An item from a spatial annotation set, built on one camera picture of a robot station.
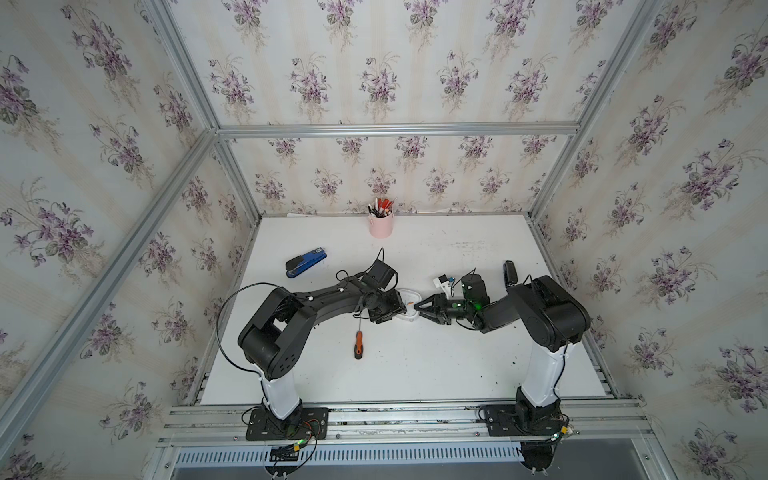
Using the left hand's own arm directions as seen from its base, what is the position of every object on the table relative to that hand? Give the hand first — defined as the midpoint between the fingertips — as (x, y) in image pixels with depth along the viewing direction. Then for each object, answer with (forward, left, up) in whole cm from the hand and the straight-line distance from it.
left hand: (406, 314), depth 89 cm
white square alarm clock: (+5, -1, 0) cm, 6 cm away
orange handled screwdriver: (-9, +14, -2) cm, 17 cm away
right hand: (+1, -5, -1) cm, 5 cm away
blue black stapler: (+20, +36, 0) cm, 41 cm away
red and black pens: (+40, +7, +6) cm, 41 cm away
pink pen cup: (+35, +7, +2) cm, 36 cm away
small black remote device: (+15, -36, +1) cm, 39 cm away
